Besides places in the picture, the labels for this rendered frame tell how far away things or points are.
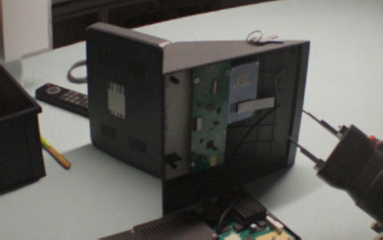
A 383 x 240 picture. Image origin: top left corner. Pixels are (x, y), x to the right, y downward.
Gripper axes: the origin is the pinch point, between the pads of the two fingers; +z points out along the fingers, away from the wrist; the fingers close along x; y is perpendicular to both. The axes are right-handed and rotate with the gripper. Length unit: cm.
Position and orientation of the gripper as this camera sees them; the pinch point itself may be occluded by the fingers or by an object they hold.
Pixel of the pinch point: (293, 121)
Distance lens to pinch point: 67.1
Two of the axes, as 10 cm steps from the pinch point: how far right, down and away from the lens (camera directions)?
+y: -1.7, -1.8, -9.7
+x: -6.1, 7.9, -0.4
